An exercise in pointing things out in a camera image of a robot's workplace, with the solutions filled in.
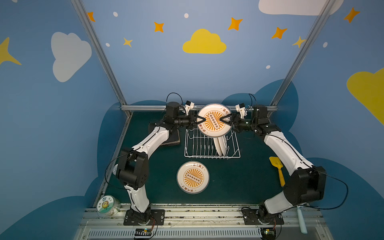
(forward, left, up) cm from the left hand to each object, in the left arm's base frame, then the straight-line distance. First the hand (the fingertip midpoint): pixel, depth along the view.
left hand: (205, 118), depth 80 cm
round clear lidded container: (-39, +47, -20) cm, 64 cm away
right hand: (-1, -10, 0) cm, 10 cm away
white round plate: (-4, -4, -2) cm, 6 cm away
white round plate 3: (-8, -8, -15) cm, 18 cm away
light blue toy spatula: (-43, -49, -27) cm, 71 cm away
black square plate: (+6, +20, -28) cm, 35 cm away
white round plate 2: (-22, +6, -29) cm, 37 cm away
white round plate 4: (-7, -12, -17) cm, 22 cm away
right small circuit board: (-48, -32, -32) cm, 66 cm away
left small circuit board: (-49, +30, -32) cm, 66 cm away
